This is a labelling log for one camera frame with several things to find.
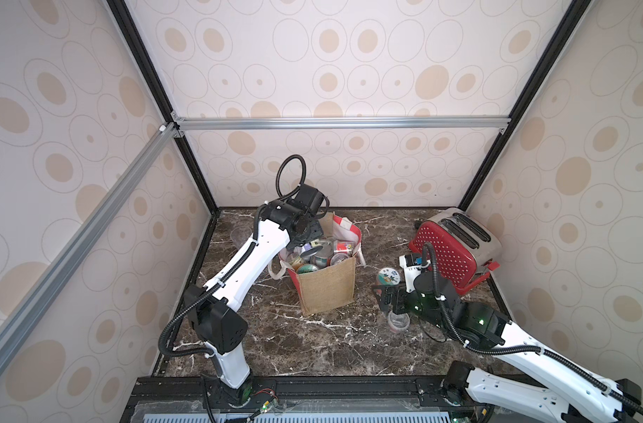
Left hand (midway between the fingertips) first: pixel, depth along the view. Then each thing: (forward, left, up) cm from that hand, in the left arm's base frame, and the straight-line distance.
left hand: (319, 232), depth 79 cm
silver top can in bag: (-3, -1, -9) cm, 10 cm away
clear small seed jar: (-20, -25, -19) cm, 37 cm away
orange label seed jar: (-5, -24, -17) cm, 30 cm away
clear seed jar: (0, -8, -8) cm, 11 cm away
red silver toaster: (-1, -47, -7) cm, 47 cm away
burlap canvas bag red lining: (-12, -3, -10) cm, 16 cm away
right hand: (-15, -21, -3) cm, 26 cm away
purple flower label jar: (-7, +4, -9) cm, 12 cm away
